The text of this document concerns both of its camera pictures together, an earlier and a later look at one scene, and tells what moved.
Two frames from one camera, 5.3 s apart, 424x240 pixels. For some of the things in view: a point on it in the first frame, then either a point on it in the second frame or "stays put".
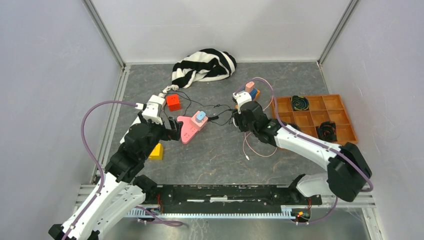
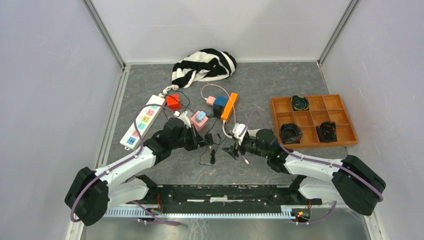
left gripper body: [169, 134] -> [191, 142]
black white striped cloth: [203, 65] stays put
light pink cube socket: [199, 126] stays put
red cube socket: [173, 101] stays put
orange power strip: [256, 97] -> [227, 113]
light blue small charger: [200, 115] stays put
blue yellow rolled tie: [300, 103] stays put
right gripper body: [241, 124] -> [248, 145]
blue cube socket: [253, 93] -> [220, 100]
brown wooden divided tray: [322, 109] stays put
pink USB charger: [249, 86] -> [210, 100]
